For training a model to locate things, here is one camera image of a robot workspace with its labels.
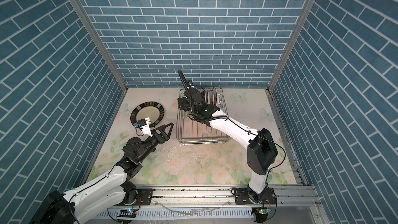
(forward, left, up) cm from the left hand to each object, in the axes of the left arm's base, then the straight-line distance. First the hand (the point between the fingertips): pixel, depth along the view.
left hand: (170, 126), depth 76 cm
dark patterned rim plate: (+26, +18, -21) cm, 38 cm away
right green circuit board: (-33, -44, -21) cm, 59 cm away
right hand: (+16, -7, +5) cm, 18 cm away
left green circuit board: (-32, +20, -24) cm, 45 cm away
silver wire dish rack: (+8, -8, -19) cm, 22 cm away
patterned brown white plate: (+23, -23, -3) cm, 33 cm away
